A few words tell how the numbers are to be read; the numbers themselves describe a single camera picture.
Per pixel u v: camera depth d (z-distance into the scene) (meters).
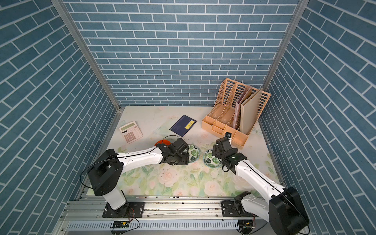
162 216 0.72
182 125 1.09
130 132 1.02
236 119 0.91
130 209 0.73
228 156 0.64
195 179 0.84
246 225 0.70
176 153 0.68
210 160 0.91
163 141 0.94
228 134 0.75
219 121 1.02
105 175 0.45
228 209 0.74
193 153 0.93
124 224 0.72
